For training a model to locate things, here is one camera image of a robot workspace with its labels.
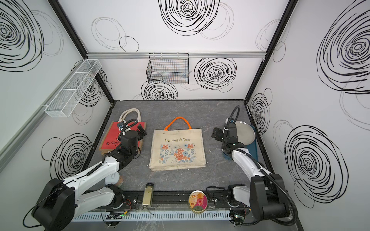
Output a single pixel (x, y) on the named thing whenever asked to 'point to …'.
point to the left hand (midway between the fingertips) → (135, 127)
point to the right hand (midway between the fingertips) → (221, 131)
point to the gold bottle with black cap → (147, 200)
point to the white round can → (112, 178)
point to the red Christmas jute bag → (130, 119)
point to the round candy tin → (197, 201)
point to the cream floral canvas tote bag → (178, 146)
